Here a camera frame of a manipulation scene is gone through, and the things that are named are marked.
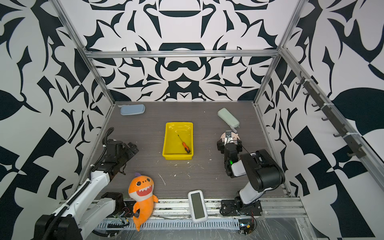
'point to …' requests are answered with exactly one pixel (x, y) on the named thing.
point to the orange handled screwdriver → (186, 148)
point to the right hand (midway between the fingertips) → (231, 137)
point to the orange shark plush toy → (141, 189)
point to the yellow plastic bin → (175, 132)
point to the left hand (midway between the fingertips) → (130, 147)
